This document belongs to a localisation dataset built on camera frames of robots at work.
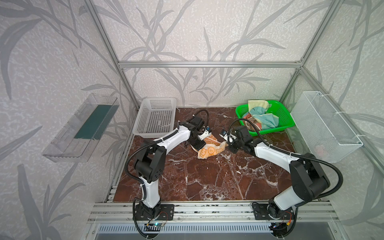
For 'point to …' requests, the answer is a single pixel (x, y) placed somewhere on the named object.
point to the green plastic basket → (285, 118)
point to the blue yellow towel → (258, 109)
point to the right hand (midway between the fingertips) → (228, 136)
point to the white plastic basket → (156, 117)
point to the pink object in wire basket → (319, 150)
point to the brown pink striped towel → (248, 116)
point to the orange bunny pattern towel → (212, 147)
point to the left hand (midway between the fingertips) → (202, 141)
